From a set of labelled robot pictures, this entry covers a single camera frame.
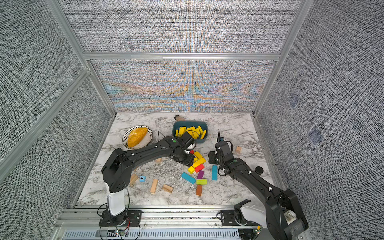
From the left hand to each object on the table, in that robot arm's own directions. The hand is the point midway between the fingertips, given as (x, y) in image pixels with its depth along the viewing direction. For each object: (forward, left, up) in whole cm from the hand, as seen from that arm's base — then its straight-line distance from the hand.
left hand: (192, 161), depth 85 cm
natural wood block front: (-11, +22, -7) cm, 25 cm away
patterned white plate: (+18, +32, -6) cm, 37 cm away
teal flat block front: (-7, +2, -6) cm, 10 cm away
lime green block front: (-10, -5, -5) cm, 12 cm away
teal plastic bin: (+30, +9, -3) cm, 32 cm away
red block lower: (-1, -4, -6) cm, 7 cm away
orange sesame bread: (+20, +36, -1) cm, 41 cm away
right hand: (+5, -12, +3) cm, 13 cm away
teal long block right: (-4, -13, -9) cm, 16 cm away
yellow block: (+25, +6, -3) cm, 26 cm away
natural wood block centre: (-12, +14, +26) cm, 32 cm away
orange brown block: (-14, -3, -6) cm, 15 cm away
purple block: (-5, -5, -7) cm, 10 cm away
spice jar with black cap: (+38, +8, -5) cm, 39 cm away
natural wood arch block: (-12, +14, -6) cm, 20 cm away
